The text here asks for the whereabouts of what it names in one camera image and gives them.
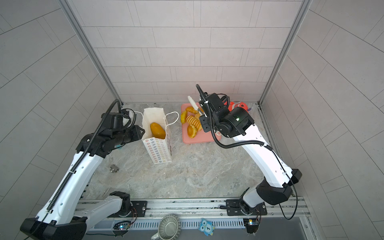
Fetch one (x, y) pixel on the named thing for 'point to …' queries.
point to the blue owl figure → (207, 227)
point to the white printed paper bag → (160, 149)
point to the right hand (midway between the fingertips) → (206, 119)
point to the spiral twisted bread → (196, 122)
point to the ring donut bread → (197, 115)
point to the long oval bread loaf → (157, 130)
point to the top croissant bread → (191, 109)
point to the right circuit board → (252, 225)
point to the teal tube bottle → (118, 145)
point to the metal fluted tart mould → (169, 227)
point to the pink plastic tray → (201, 136)
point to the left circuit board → (121, 226)
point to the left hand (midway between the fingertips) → (147, 129)
